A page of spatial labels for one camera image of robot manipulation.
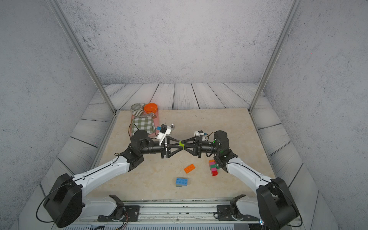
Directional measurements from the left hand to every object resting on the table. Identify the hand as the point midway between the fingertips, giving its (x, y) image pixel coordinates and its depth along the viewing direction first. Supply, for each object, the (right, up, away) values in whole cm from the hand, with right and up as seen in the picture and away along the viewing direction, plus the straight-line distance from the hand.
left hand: (182, 148), depth 68 cm
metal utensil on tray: (-26, +18, +46) cm, 56 cm away
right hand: (+1, +1, 0) cm, 1 cm away
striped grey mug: (-38, +22, +49) cm, 66 cm away
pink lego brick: (+19, -16, +18) cm, 31 cm away
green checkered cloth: (-32, +11, +43) cm, 54 cm away
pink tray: (-22, +11, +45) cm, 51 cm away
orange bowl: (-28, +23, +50) cm, 62 cm away
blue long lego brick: (-1, -20, +11) cm, 23 cm away
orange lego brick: (+4, -16, +20) cm, 26 cm away
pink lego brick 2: (+18, -13, +20) cm, 30 cm away
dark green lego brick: (+19, -14, +19) cm, 30 cm away
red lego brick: (+19, -18, +17) cm, 31 cm away
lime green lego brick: (-2, -24, +14) cm, 28 cm away
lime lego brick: (0, +2, 0) cm, 2 cm away
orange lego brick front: (+18, -12, +23) cm, 31 cm away
